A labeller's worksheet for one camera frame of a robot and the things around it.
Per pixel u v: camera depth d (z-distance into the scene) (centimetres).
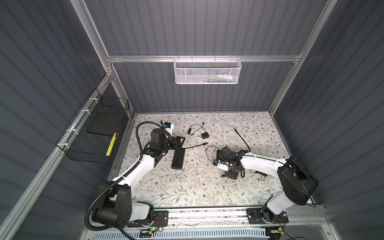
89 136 72
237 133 108
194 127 112
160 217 74
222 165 80
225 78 91
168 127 76
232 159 65
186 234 77
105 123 74
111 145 69
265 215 66
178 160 93
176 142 75
